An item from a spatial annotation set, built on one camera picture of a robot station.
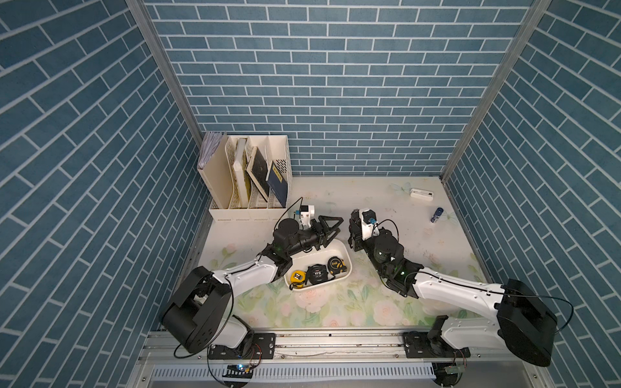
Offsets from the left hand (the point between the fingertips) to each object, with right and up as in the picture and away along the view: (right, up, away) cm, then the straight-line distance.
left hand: (348, 229), depth 74 cm
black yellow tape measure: (-3, -15, +14) cm, 21 cm away
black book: (-35, +21, +26) cm, 48 cm away
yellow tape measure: (-17, -19, +11) cm, 28 cm away
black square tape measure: (-10, -17, +10) cm, 23 cm away
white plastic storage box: (-16, -14, +17) cm, 28 cm away
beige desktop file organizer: (-49, +16, +19) cm, 54 cm away
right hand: (+4, +2, +4) cm, 6 cm away
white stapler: (+38, +11, +38) cm, 55 cm away
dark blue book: (-28, +16, +32) cm, 46 cm away
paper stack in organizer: (-51, +31, +17) cm, 62 cm away
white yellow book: (-39, +18, +17) cm, 46 cm away
